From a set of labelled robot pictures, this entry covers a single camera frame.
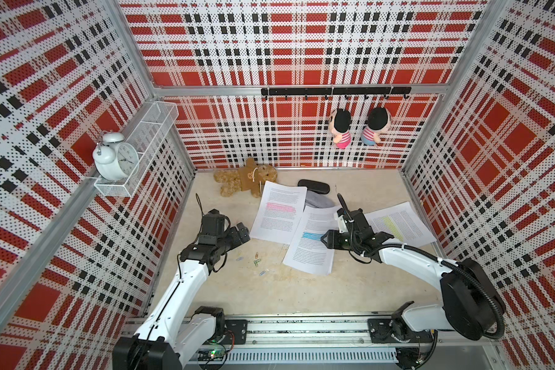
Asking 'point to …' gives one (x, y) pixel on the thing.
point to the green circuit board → (213, 354)
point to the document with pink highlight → (279, 212)
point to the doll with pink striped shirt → (339, 123)
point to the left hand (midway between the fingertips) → (242, 234)
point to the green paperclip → (256, 261)
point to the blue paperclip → (262, 273)
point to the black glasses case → (318, 187)
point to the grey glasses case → (318, 200)
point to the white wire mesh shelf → (146, 132)
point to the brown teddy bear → (249, 177)
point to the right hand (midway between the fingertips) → (329, 238)
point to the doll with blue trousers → (379, 119)
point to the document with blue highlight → (306, 250)
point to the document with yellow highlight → (402, 221)
